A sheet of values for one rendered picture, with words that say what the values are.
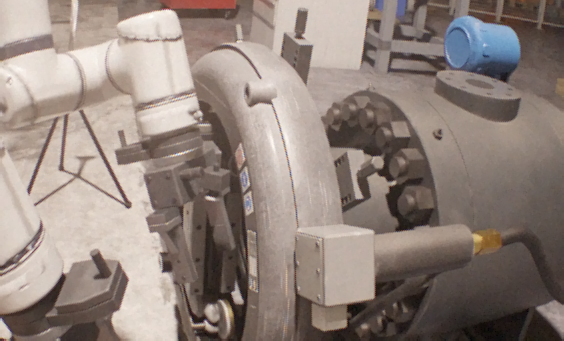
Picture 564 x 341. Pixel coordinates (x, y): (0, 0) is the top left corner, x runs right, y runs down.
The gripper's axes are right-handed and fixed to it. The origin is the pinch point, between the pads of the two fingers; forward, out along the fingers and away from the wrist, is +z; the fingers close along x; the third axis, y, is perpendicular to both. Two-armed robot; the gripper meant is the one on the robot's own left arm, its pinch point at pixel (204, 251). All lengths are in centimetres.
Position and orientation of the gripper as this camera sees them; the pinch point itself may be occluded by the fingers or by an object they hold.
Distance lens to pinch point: 94.2
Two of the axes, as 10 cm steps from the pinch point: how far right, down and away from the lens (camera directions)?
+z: 2.3, 9.6, 1.3
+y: 9.2, -1.8, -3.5
